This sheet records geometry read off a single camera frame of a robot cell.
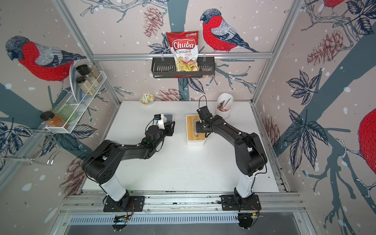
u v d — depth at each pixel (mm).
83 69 791
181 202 746
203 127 672
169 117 1007
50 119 593
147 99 1222
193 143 898
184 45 797
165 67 946
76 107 695
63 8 717
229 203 727
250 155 481
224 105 1063
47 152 673
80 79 766
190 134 888
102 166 476
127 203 688
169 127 819
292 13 746
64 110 720
